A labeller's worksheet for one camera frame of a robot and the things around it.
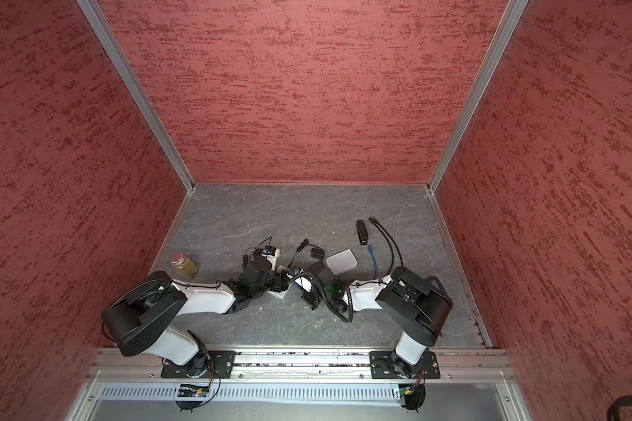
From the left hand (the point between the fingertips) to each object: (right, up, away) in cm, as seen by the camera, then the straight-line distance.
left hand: (286, 277), depth 92 cm
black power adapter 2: (-12, +8, +6) cm, 15 cm away
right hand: (+6, -4, -3) cm, 7 cm away
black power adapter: (+11, +9, +4) cm, 15 cm away
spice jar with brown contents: (-33, +5, -6) cm, 34 cm away
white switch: (-1, +1, -11) cm, 11 cm away
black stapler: (+29, +15, +9) cm, 34 cm away
